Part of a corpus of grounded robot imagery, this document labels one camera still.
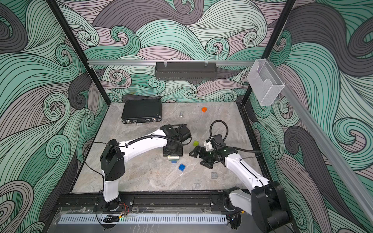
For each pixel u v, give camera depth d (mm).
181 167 841
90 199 744
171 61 933
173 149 684
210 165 745
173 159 849
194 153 741
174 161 877
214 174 815
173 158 817
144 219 697
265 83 763
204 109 1148
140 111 1138
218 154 619
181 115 1106
